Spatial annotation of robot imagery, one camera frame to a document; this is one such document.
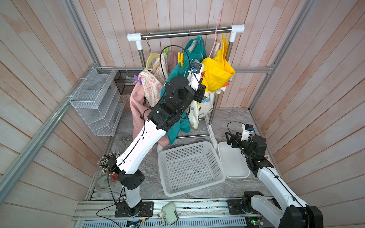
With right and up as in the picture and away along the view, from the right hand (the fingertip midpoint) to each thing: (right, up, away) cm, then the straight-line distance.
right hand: (231, 132), depth 82 cm
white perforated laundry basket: (-26, -23, +5) cm, 35 cm away
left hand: (-22, +23, -24) cm, 40 cm away
